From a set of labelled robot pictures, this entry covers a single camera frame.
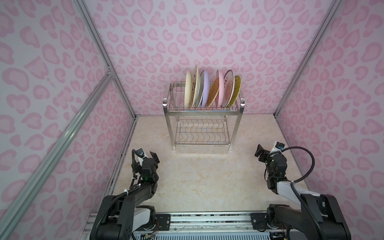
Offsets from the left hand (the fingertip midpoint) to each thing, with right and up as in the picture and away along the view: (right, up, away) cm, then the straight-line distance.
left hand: (143, 154), depth 86 cm
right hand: (+71, +5, 0) cm, 71 cm away
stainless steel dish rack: (+34, +16, +21) cm, 43 cm away
